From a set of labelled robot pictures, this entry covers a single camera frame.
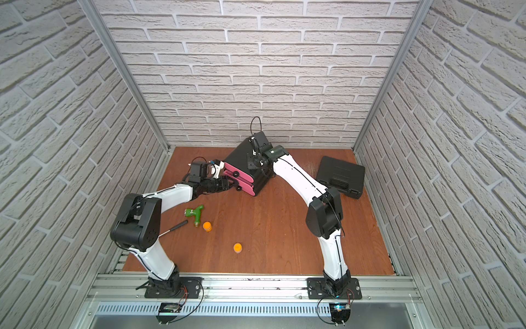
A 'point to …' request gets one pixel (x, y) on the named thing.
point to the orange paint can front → (238, 247)
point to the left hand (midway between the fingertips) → (237, 180)
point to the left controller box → (168, 312)
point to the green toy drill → (196, 212)
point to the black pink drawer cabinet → (235, 167)
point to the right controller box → (340, 312)
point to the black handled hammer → (184, 223)
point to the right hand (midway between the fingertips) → (256, 160)
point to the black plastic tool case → (348, 177)
